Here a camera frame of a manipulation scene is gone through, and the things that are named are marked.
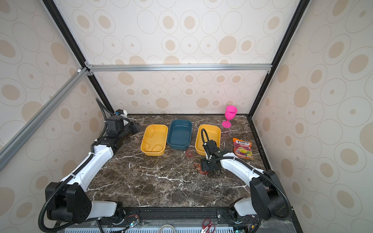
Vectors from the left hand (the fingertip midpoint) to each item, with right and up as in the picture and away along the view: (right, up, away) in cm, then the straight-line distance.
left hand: (143, 120), depth 81 cm
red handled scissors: (+36, -53, -11) cm, 65 cm away
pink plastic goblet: (+55, +5, +21) cm, 59 cm away
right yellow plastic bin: (+43, -8, +24) cm, 50 cm away
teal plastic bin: (+19, -9, +25) cm, 33 cm away
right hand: (+37, -27, +6) cm, 46 cm away
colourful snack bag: (+62, -18, +16) cm, 66 cm away
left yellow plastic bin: (+1, -13, +22) cm, 25 cm away
